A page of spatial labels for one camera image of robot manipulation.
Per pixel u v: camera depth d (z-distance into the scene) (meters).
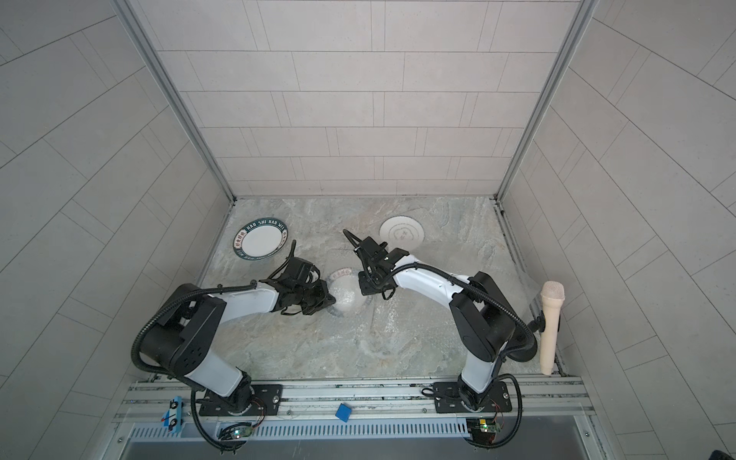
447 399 0.71
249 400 0.68
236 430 0.65
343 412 0.69
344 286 0.90
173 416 0.67
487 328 0.46
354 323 0.79
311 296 0.78
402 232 1.05
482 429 0.68
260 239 1.03
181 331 0.44
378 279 0.64
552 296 0.62
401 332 0.82
